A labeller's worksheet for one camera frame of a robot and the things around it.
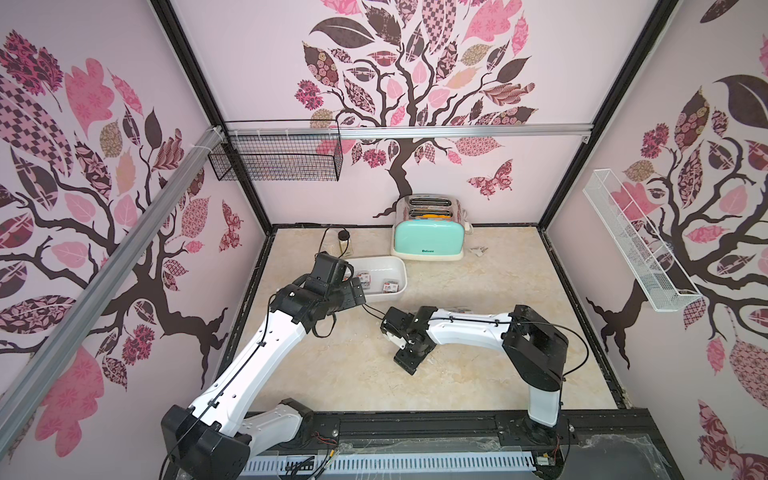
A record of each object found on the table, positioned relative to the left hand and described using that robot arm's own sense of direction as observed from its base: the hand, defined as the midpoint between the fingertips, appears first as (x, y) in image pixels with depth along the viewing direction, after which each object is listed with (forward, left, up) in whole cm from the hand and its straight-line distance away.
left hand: (343, 300), depth 76 cm
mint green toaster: (+30, -25, -3) cm, 39 cm away
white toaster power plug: (+31, -46, -17) cm, 58 cm away
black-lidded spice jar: (+31, +4, -13) cm, 34 cm away
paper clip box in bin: (+15, -13, -17) cm, 26 cm away
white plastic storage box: (+20, -9, -18) cm, 29 cm away
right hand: (-9, -19, -19) cm, 28 cm away
